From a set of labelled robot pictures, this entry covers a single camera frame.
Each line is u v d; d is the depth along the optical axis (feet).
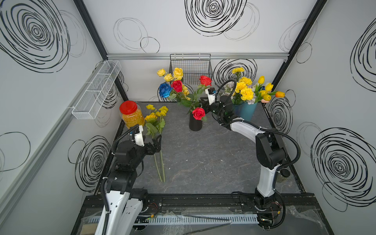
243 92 2.54
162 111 3.55
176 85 2.19
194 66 3.16
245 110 3.17
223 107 2.28
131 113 2.99
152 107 3.65
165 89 2.15
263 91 2.59
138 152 1.87
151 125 3.26
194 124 3.23
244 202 2.42
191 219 2.53
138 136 1.99
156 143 2.06
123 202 1.51
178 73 2.47
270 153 1.68
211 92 2.48
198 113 2.08
